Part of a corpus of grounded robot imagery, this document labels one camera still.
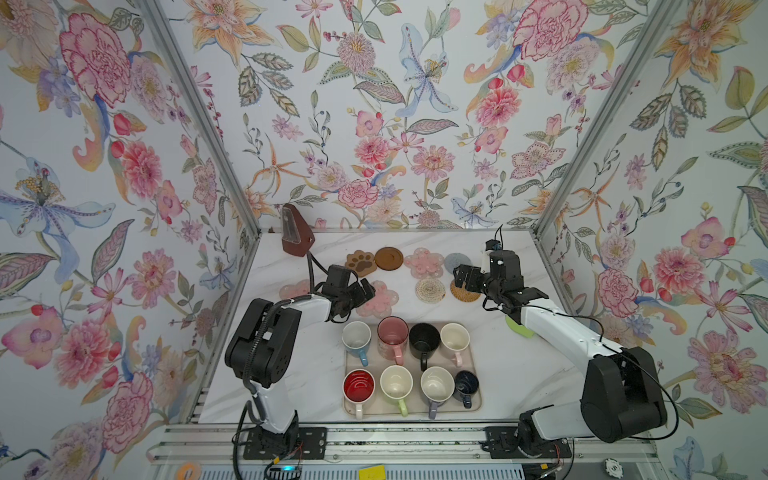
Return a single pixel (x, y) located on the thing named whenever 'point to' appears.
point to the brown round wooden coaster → (388, 258)
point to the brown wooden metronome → (297, 235)
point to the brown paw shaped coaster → (363, 263)
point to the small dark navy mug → (466, 383)
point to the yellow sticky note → (372, 473)
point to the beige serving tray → (410, 369)
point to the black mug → (424, 338)
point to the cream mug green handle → (396, 383)
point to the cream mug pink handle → (455, 337)
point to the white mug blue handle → (356, 336)
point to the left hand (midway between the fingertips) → (372, 296)
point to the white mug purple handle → (437, 385)
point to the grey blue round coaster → (455, 259)
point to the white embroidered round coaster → (430, 290)
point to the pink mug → (392, 337)
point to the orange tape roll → (196, 471)
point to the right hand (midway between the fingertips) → (467, 270)
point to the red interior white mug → (358, 386)
